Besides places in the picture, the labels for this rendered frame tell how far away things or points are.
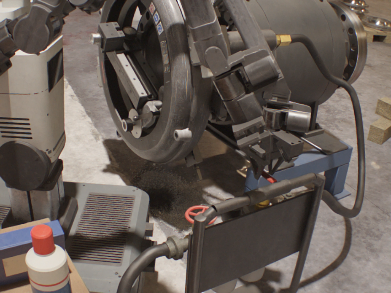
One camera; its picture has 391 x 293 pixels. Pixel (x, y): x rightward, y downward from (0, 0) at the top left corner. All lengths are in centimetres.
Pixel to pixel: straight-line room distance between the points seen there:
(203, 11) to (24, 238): 53
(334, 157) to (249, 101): 115
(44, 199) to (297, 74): 106
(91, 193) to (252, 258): 63
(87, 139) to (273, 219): 156
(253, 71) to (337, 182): 130
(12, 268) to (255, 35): 80
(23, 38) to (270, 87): 50
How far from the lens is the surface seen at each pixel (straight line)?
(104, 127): 264
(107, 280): 122
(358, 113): 176
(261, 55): 90
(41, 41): 90
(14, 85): 113
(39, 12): 89
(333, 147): 202
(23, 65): 111
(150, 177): 215
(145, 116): 162
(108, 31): 176
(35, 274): 69
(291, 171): 184
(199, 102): 144
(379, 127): 281
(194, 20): 87
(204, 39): 87
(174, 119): 147
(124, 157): 231
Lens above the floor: 110
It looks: 26 degrees down
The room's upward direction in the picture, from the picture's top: 3 degrees clockwise
